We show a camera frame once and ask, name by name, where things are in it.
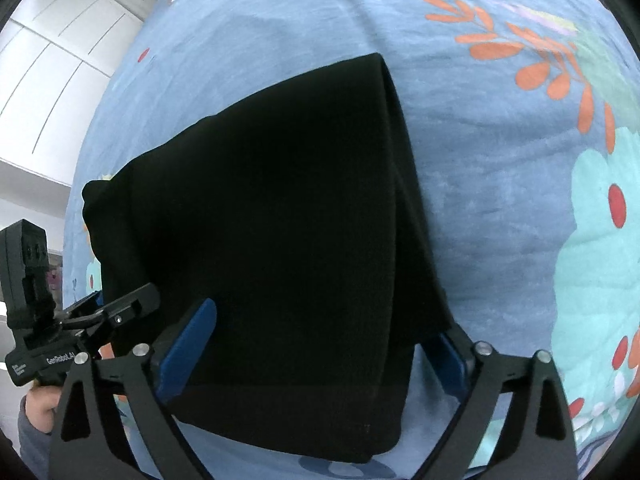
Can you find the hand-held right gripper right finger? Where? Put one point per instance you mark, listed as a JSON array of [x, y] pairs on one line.
[[447, 360]]

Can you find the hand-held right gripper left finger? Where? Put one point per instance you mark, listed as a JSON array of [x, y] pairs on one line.
[[187, 355]]

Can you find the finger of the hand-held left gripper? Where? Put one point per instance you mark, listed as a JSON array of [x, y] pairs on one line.
[[90, 301], [130, 305]]

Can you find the black pants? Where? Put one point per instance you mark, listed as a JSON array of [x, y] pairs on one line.
[[275, 235]]

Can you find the person's left forearm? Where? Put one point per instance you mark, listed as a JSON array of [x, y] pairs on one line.
[[32, 450]]

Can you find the person's left hand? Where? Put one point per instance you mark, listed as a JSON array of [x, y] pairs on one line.
[[42, 405]]

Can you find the blue printed bed sheet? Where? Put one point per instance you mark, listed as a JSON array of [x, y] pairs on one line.
[[500, 185]]

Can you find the white wardrobe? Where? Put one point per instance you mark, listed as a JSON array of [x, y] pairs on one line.
[[50, 60]]

